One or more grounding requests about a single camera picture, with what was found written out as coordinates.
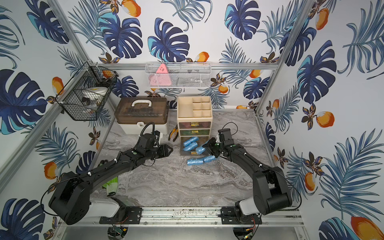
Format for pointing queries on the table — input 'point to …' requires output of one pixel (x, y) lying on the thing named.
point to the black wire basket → (82, 98)
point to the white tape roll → (95, 93)
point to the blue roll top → (210, 158)
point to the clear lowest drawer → (202, 139)
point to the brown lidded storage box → (133, 113)
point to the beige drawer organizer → (194, 115)
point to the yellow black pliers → (175, 129)
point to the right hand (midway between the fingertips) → (202, 145)
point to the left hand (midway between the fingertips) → (170, 147)
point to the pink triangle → (161, 78)
